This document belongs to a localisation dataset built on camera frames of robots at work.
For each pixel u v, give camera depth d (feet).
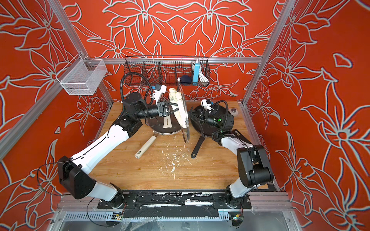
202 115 2.23
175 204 2.39
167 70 3.23
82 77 3.02
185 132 2.69
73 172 1.31
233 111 3.52
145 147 2.69
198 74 2.90
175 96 1.96
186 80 3.10
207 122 2.24
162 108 1.84
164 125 2.87
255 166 1.50
